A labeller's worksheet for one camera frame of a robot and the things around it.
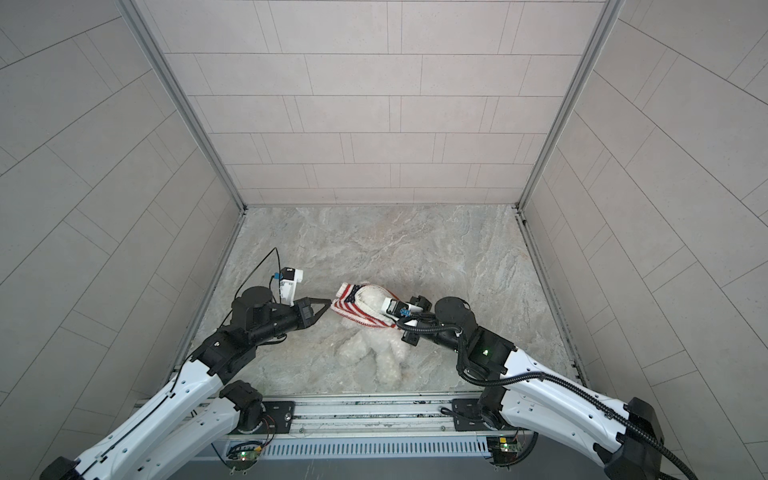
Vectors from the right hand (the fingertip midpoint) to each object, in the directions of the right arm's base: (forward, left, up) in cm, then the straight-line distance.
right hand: (386, 309), depth 67 cm
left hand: (+4, +12, -3) cm, 13 cm away
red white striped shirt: (0, +5, +3) cm, 6 cm away
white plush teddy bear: (-5, +1, -9) cm, 10 cm away
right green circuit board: (-26, -25, -23) cm, 42 cm away
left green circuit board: (-23, +33, -19) cm, 45 cm away
